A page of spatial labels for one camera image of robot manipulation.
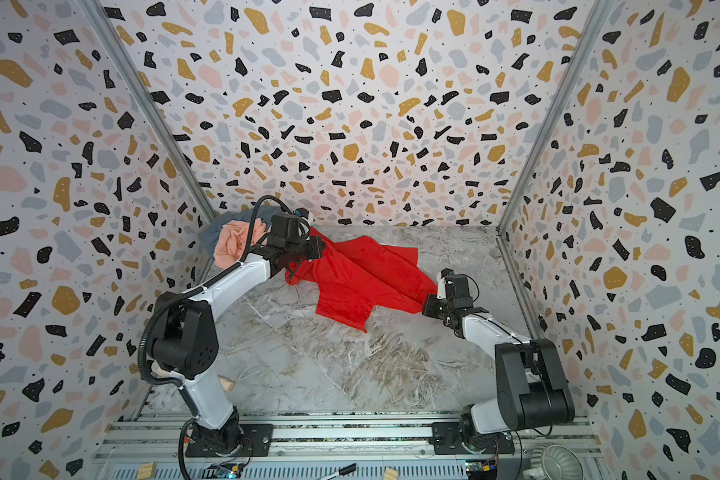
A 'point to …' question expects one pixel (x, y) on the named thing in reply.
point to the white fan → (553, 461)
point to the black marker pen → (346, 470)
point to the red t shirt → (355, 274)
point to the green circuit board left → (227, 470)
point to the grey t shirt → (210, 233)
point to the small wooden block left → (147, 471)
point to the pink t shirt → (231, 241)
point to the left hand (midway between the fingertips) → (325, 237)
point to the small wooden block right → (390, 474)
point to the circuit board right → (481, 469)
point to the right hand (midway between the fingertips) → (423, 295)
